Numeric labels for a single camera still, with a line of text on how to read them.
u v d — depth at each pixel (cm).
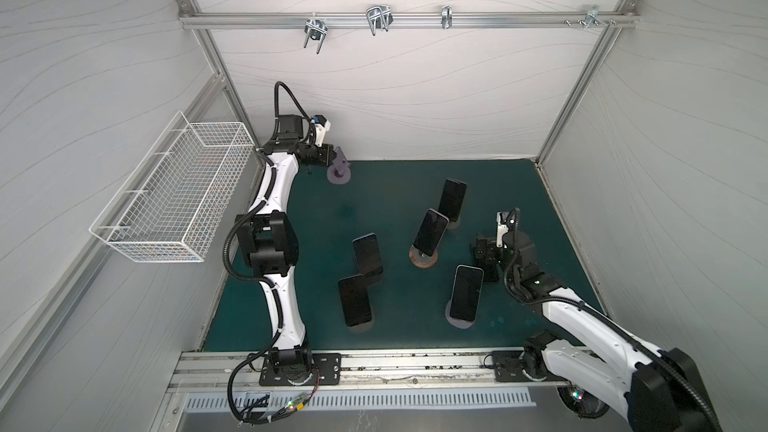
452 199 98
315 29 79
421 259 93
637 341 45
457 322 78
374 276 86
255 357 64
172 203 69
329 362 75
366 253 82
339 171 96
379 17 77
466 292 76
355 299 78
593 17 76
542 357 64
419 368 75
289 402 68
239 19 78
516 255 62
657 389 40
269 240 55
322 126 84
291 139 73
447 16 78
